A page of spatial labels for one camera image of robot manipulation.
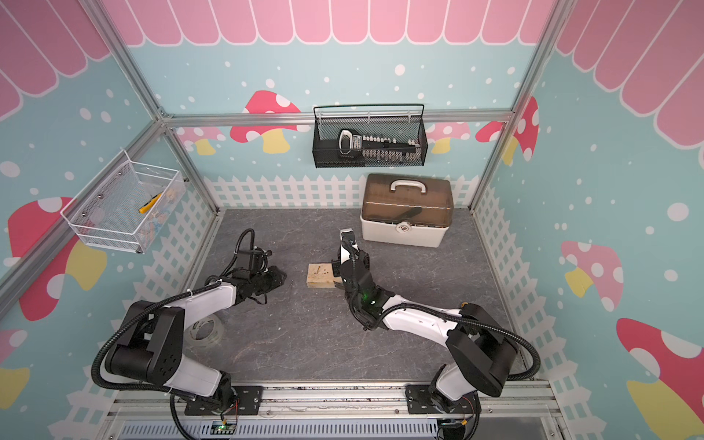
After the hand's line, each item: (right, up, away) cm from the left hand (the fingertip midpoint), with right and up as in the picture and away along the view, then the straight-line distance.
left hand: (285, 280), depth 94 cm
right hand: (+21, +13, -14) cm, 29 cm away
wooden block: (+12, +1, +1) cm, 12 cm away
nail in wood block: (+11, +3, +1) cm, 12 cm away
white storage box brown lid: (+42, +24, +1) cm, 49 cm away
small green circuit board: (-11, -36, -21) cm, 44 cm away
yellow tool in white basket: (-32, +24, -18) cm, 44 cm away
